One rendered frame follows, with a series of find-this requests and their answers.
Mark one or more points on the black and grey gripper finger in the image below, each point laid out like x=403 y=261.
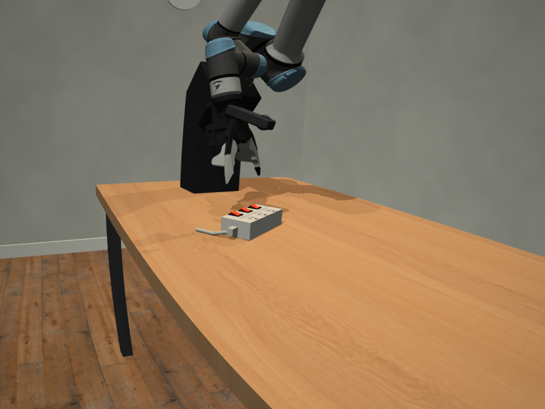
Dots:
x=226 y=157
x=248 y=153

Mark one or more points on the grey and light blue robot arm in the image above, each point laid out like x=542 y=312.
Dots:
x=239 y=50

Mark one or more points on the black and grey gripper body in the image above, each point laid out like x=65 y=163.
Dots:
x=220 y=121

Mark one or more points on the white power strip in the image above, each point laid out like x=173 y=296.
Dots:
x=248 y=223

